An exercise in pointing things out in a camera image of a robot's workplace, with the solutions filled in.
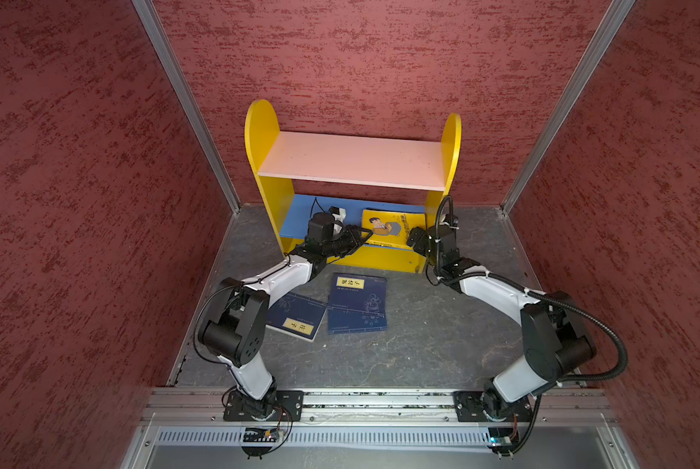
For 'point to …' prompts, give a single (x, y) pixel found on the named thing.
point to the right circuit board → (501, 436)
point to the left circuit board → (260, 435)
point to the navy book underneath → (340, 320)
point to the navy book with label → (359, 292)
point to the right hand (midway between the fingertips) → (417, 240)
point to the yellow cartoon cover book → (391, 228)
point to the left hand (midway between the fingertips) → (371, 238)
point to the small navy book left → (296, 316)
